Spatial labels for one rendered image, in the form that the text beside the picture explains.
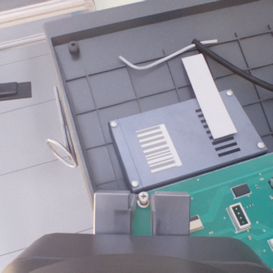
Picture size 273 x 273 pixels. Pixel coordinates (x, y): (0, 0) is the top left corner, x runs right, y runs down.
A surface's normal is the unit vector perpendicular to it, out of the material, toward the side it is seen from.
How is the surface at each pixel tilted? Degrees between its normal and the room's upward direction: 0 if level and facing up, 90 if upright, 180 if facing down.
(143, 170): 90
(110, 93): 90
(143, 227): 90
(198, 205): 90
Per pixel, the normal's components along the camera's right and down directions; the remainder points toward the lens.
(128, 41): 0.11, -0.18
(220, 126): -0.04, -0.59
